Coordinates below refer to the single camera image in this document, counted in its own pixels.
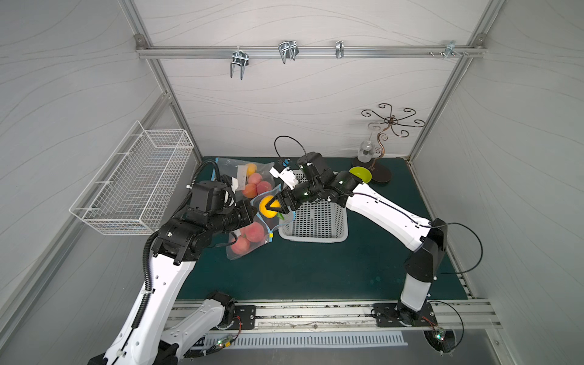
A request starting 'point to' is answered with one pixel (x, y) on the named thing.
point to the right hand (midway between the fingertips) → (271, 201)
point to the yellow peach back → (268, 214)
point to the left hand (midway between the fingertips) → (258, 210)
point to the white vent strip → (304, 339)
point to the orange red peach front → (250, 191)
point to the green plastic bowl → (361, 172)
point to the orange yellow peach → (251, 169)
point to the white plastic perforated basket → (320, 221)
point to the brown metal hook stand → (379, 172)
